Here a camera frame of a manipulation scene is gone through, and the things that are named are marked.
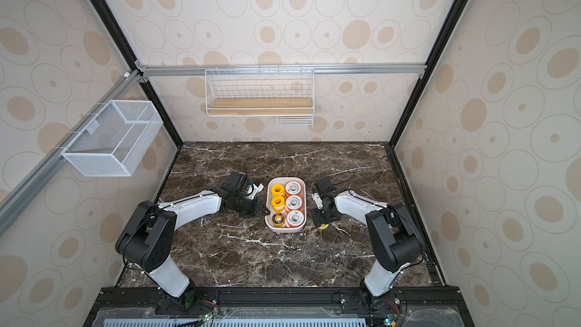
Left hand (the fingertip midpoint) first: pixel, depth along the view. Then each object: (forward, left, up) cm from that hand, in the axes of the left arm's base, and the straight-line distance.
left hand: (272, 211), depth 87 cm
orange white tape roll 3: (-1, -8, -4) cm, 9 cm away
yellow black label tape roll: (0, -2, -7) cm, 7 cm away
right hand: (0, -19, -8) cm, 20 cm away
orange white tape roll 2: (+7, -8, -4) cm, 11 cm away
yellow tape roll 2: (+5, -1, -3) cm, 7 cm away
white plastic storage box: (-4, -5, -6) cm, 9 cm away
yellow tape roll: (+13, -1, -5) cm, 14 cm away
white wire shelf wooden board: (+46, -1, +22) cm, 51 cm away
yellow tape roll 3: (-5, -19, -2) cm, 20 cm away
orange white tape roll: (+13, -8, -4) cm, 16 cm away
